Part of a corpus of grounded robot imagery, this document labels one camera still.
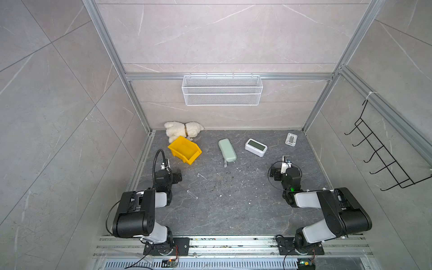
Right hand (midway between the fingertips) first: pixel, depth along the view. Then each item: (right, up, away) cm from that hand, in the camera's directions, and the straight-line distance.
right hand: (283, 164), depth 93 cm
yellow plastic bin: (-58, +8, +14) cm, 61 cm away
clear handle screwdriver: (-52, -15, -4) cm, 54 cm away
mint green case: (-31, +7, +14) cm, 35 cm away
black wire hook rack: (+29, -1, -35) cm, 45 cm away
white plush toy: (-56, +21, +15) cm, 62 cm away
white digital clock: (-12, +9, +11) cm, 19 cm away
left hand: (-64, -2, +1) cm, 64 cm away
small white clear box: (+14, +15, +21) cm, 29 cm away
